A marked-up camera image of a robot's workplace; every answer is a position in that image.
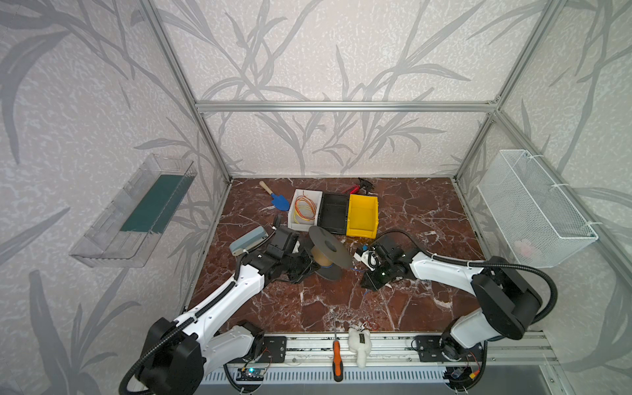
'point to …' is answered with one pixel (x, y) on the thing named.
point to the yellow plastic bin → (363, 216)
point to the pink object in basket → (523, 248)
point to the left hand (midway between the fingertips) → (324, 257)
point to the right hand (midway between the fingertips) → (363, 275)
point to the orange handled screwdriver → (337, 364)
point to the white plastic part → (360, 343)
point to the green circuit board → (250, 374)
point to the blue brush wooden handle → (279, 202)
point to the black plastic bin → (332, 212)
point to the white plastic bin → (303, 213)
